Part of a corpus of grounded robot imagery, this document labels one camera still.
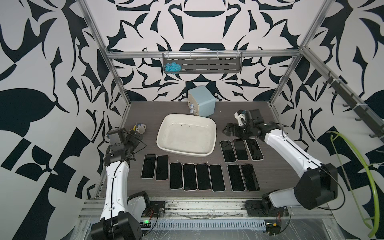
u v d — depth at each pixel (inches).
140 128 39.0
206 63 37.0
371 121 21.3
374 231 20.2
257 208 28.8
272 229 27.8
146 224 28.7
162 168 34.3
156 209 29.2
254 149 36.6
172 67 36.0
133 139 28.4
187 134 40.1
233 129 28.8
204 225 30.5
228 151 37.5
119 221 15.1
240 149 36.8
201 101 40.1
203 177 32.8
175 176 32.3
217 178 32.8
